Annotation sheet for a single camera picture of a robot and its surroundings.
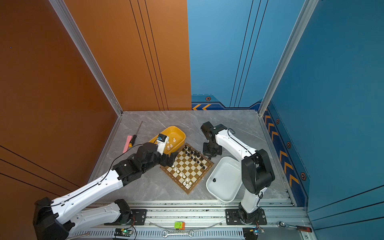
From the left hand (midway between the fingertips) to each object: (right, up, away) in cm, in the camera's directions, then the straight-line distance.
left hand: (171, 148), depth 76 cm
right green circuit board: (+40, -40, -6) cm, 56 cm away
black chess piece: (+23, -19, +8) cm, 31 cm away
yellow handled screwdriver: (-31, +3, +28) cm, 42 cm away
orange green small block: (+5, -35, -7) cm, 36 cm away
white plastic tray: (+30, -21, +10) cm, 37 cm away
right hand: (+19, -6, +10) cm, 23 cm away
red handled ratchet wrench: (+54, -35, -7) cm, 64 cm away
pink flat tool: (-34, +2, +26) cm, 43 cm away
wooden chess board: (+10, -13, +13) cm, 21 cm away
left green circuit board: (-22, -39, -6) cm, 45 cm away
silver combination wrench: (-1, -39, -7) cm, 39 cm away
